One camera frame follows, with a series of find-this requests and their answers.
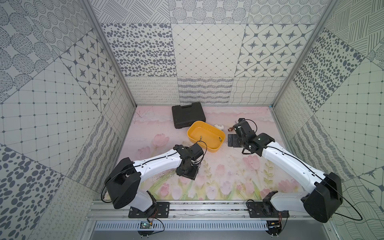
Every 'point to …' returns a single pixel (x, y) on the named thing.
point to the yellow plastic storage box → (203, 132)
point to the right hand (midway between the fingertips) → (238, 140)
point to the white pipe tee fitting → (221, 127)
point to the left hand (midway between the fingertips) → (193, 173)
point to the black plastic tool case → (185, 116)
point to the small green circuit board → (145, 225)
